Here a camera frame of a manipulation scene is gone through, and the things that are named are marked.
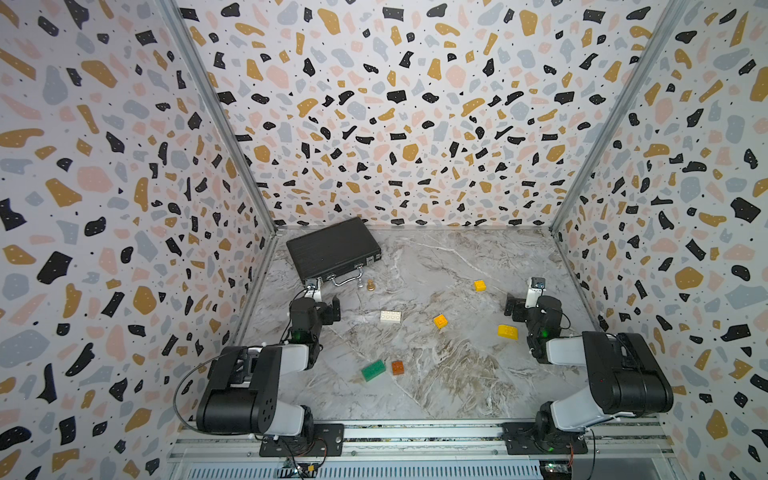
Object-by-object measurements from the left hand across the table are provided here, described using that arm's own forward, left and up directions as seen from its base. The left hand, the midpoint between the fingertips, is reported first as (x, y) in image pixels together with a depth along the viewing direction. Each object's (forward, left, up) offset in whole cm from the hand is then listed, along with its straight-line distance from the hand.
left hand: (321, 296), depth 92 cm
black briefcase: (+24, +1, -6) cm, 25 cm away
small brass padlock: (+9, -15, -7) cm, 18 cm away
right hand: (0, -65, -1) cm, 65 cm away
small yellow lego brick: (-5, -37, -7) cm, 38 cm away
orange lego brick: (-20, -23, -7) cm, 32 cm away
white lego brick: (-4, -21, -6) cm, 22 cm away
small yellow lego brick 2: (+8, -52, -7) cm, 53 cm away
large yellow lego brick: (-10, -57, -6) cm, 58 cm away
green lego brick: (-21, -17, -7) cm, 27 cm away
